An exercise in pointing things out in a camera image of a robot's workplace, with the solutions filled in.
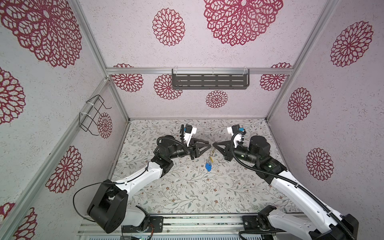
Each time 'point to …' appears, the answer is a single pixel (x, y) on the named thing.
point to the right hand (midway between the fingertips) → (214, 142)
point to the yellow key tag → (212, 160)
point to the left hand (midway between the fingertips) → (208, 146)
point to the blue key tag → (208, 167)
